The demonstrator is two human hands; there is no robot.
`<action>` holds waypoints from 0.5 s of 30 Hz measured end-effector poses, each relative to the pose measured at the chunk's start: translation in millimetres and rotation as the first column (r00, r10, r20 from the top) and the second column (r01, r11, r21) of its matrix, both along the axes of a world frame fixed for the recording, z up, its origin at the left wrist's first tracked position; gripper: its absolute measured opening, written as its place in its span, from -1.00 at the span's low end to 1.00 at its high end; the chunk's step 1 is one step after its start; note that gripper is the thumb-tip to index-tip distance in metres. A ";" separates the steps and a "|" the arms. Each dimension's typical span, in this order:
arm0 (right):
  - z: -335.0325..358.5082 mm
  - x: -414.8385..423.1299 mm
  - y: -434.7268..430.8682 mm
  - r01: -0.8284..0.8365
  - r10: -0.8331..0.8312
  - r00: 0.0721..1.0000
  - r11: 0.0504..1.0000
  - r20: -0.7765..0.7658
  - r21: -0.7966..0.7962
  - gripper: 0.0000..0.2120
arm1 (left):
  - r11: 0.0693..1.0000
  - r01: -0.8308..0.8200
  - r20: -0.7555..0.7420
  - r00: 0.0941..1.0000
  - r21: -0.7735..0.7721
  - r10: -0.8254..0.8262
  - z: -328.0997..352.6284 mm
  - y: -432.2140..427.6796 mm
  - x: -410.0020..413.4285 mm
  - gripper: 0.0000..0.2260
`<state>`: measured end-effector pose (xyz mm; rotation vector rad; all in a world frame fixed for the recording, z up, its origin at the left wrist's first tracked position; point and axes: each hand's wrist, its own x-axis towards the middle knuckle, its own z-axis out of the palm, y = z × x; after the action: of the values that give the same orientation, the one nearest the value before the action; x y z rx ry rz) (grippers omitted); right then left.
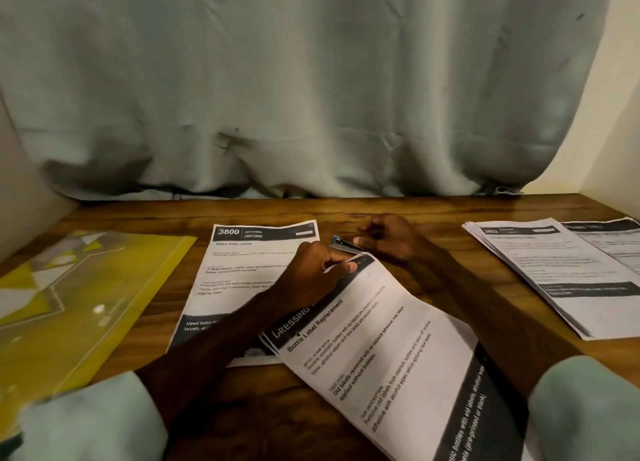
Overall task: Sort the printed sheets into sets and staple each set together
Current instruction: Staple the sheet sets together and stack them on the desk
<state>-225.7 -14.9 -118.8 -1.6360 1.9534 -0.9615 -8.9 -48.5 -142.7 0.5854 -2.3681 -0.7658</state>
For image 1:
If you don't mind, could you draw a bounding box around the yellow patterned folder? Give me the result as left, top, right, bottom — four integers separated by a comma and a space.
0, 230, 198, 437

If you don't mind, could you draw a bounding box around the person's right hand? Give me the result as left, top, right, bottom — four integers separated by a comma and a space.
352, 214, 451, 277

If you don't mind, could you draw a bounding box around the pale green curtain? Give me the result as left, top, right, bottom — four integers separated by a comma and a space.
0, 0, 619, 202

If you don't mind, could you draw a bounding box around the wash baby bottle paper stack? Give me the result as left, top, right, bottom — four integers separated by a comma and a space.
165, 220, 321, 368

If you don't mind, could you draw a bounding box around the person's left forearm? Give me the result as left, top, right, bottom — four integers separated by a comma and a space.
0, 290, 296, 461

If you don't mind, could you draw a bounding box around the person's right forearm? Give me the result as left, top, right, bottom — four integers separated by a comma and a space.
425, 250, 640, 461

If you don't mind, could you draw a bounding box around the blue pen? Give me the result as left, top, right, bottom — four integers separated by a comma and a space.
330, 234, 366, 257

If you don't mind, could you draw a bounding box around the person's left hand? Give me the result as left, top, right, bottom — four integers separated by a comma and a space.
265, 240, 369, 317

